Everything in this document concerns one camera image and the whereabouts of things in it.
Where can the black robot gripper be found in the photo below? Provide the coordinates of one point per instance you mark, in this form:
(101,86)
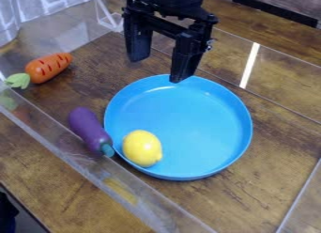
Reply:
(181,20)

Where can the orange toy carrot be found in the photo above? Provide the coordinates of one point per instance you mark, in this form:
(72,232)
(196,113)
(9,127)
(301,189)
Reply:
(40,70)

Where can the blue round plastic tray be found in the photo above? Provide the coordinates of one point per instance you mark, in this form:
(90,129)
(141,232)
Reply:
(197,117)

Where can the clear acrylic back barrier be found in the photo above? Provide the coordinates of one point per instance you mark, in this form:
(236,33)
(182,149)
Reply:
(276,76)

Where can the clear acrylic barrier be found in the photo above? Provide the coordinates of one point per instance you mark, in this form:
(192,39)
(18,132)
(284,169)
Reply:
(160,213)
(276,76)

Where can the purple toy eggplant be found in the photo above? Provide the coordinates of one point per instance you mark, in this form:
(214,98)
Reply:
(85,126)

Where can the white patterned curtain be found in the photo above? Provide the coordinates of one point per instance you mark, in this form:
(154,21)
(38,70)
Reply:
(20,11)

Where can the yellow toy lemon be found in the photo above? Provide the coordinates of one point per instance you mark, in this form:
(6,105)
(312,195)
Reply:
(141,148)

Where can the clear acrylic front barrier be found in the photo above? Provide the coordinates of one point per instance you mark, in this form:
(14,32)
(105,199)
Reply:
(160,213)

